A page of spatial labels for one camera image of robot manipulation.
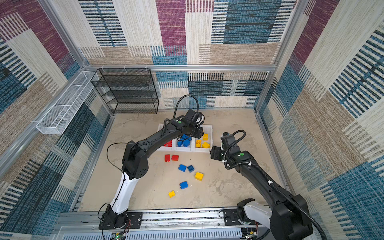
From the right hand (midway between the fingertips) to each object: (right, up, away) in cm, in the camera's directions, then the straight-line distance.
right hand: (216, 154), depth 84 cm
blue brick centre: (-19, -9, +8) cm, 23 cm away
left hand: (-7, +13, +8) cm, 16 cm away
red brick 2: (-24, -4, +11) cm, 27 cm away
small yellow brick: (-24, -20, -3) cm, 32 cm away
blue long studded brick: (-22, +5, +15) cm, 27 cm away
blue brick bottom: (-18, -17, +1) cm, 25 cm away
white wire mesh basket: (-77, +19, -13) cm, 81 cm away
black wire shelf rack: (-60, +41, +25) cm, 77 cm away
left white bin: (-25, +2, +10) cm, 27 cm away
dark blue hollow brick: (-14, -9, +5) cm, 18 cm away
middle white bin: (-14, +2, +10) cm, 18 cm away
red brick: (-29, -4, +10) cm, 31 cm away
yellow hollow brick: (-10, +5, +13) cm, 17 cm away
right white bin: (-3, +14, +18) cm, 23 cm away
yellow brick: (-5, +3, +13) cm, 14 cm away
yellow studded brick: (-9, -13, +2) cm, 16 cm away
